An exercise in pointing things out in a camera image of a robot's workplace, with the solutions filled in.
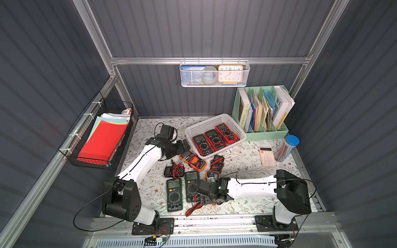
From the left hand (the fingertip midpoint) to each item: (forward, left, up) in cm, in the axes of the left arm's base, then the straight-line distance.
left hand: (182, 149), depth 85 cm
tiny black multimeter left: (-9, +4, -9) cm, 13 cm away
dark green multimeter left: (-20, +4, -12) cm, 24 cm away
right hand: (-22, -15, -13) cm, 30 cm away
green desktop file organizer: (+23, -49, +6) cm, 54 cm away
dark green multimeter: (-12, -5, -12) cm, 18 cm away
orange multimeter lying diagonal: (-2, -6, -9) cm, 11 cm away
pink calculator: (+1, -53, -13) cm, 54 cm away
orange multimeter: (-16, -16, -1) cm, 22 cm away
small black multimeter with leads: (-3, -20, -11) cm, 23 cm away
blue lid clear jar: (0, -58, +1) cm, 58 cm away
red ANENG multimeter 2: (+14, -19, -10) cm, 25 cm away
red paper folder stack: (-1, +34, +16) cm, 37 cm away
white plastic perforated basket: (+3, -24, -4) cm, 25 cm away
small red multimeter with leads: (+15, -30, -8) cm, 34 cm away
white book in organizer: (+25, -61, +12) cm, 67 cm away
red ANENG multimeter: (+10, -12, -10) cm, 18 cm away
